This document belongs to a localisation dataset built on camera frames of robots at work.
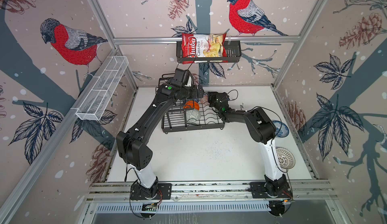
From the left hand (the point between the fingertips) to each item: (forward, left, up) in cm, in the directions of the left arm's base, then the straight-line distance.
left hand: (197, 92), depth 78 cm
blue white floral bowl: (-9, -53, -26) cm, 60 cm away
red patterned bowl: (+16, -5, -24) cm, 29 cm away
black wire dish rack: (+1, +16, -26) cm, 30 cm away
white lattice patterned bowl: (-26, -50, -28) cm, 62 cm away
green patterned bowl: (+3, +3, -27) cm, 28 cm away
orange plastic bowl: (+8, +4, -21) cm, 23 cm away
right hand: (+15, -5, -17) cm, 23 cm away
